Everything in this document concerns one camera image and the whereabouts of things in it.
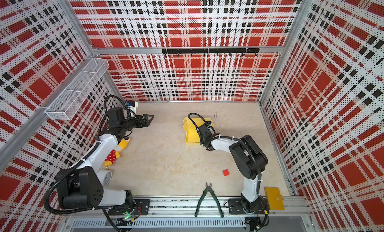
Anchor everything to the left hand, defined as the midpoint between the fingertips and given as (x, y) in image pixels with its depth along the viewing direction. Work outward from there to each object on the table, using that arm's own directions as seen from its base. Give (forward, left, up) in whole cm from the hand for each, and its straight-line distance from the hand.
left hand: (149, 116), depth 85 cm
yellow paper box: (-1, -24, -22) cm, 33 cm away
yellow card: (-39, -68, -19) cm, 81 cm away
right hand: (-4, -35, -19) cm, 40 cm away
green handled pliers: (-34, -34, -21) cm, 52 cm away
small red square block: (-25, -44, -22) cm, 55 cm away
